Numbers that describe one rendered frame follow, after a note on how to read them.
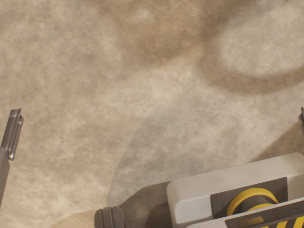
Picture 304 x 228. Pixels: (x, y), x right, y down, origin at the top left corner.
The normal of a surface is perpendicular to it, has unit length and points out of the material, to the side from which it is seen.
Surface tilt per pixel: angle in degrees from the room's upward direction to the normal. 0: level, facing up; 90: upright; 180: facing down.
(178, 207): 0
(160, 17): 0
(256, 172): 90
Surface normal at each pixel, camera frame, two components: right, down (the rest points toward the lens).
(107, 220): -0.14, -0.84
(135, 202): 0.12, 0.33
